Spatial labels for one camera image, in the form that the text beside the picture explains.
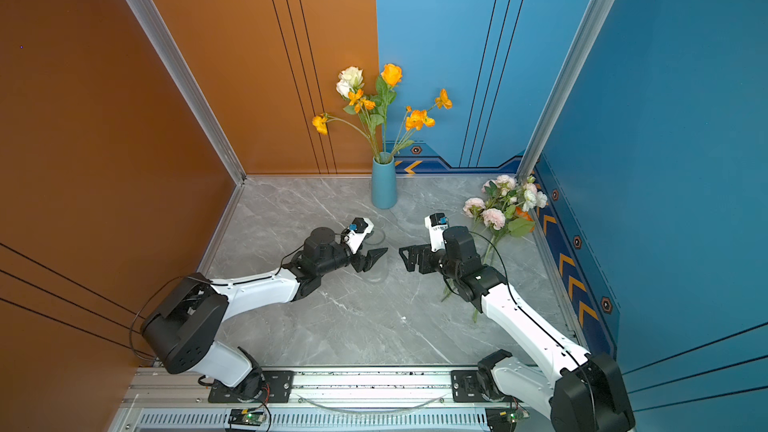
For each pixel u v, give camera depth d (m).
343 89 0.86
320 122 0.97
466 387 0.72
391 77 0.88
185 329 0.45
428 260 0.71
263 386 0.72
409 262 0.71
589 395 0.38
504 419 0.70
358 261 0.74
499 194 1.09
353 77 0.88
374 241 0.77
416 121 0.84
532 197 1.03
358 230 0.71
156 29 0.79
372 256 0.75
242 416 0.71
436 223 0.71
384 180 0.99
